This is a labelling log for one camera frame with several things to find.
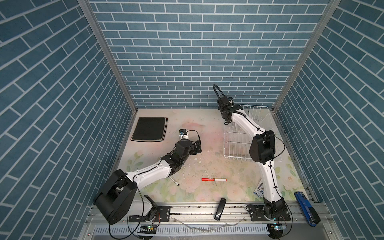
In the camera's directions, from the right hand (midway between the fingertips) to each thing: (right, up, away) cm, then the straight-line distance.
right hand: (235, 113), depth 99 cm
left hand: (-26, -18, -13) cm, 34 cm away
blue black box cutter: (+30, -51, -27) cm, 65 cm away
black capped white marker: (-38, -40, -15) cm, 57 cm away
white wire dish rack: (+2, -20, +3) cm, 20 cm away
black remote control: (-14, -49, -27) cm, 58 cm away
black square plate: (-59, -11, +5) cm, 60 cm away
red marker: (-16, -39, -15) cm, 45 cm away
